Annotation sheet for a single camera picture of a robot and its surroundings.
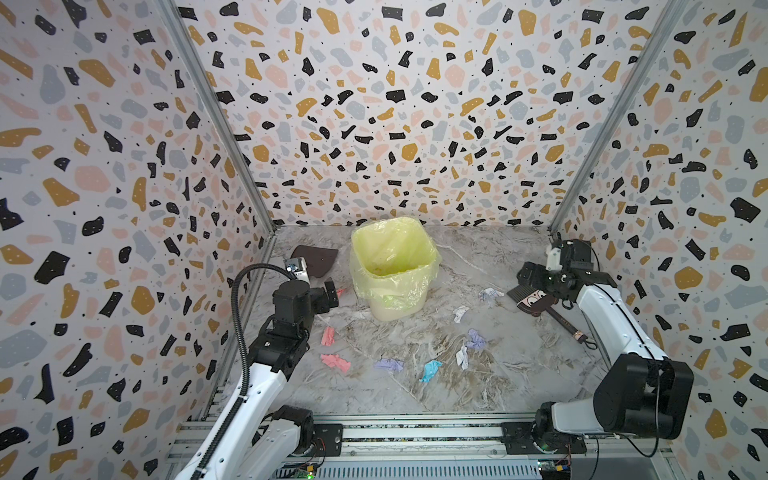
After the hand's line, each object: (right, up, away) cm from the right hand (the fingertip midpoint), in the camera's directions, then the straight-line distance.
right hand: (531, 270), depth 86 cm
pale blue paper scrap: (-7, -9, +17) cm, 20 cm away
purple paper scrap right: (-15, -21, +4) cm, 26 cm away
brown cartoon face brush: (+7, -11, +12) cm, 18 cm away
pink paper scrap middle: (-60, -20, +4) cm, 63 cm away
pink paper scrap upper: (-58, -8, +14) cm, 61 cm away
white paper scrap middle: (-19, -14, +9) cm, 25 cm away
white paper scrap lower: (-20, -26, +1) cm, 32 cm away
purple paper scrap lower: (-41, -27, -1) cm, 49 cm away
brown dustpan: (-68, +3, +24) cm, 72 cm away
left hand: (-60, -1, -11) cm, 61 cm away
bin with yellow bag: (-40, +1, +16) cm, 43 cm away
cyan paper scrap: (-29, -28, -1) cm, 41 cm away
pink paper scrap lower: (-56, -26, -1) cm, 62 cm away
